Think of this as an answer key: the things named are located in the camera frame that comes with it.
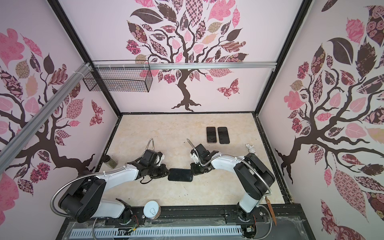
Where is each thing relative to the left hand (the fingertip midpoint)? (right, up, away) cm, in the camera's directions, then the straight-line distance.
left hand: (169, 175), depth 87 cm
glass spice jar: (-35, +9, -2) cm, 36 cm away
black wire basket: (-33, +62, +8) cm, 71 cm away
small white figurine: (+53, +14, +10) cm, 56 cm away
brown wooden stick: (+55, -14, -11) cm, 58 cm away
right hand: (+13, +2, +1) cm, 13 cm away
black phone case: (+7, +1, -1) cm, 7 cm away
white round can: (-6, -12, -16) cm, 21 cm away
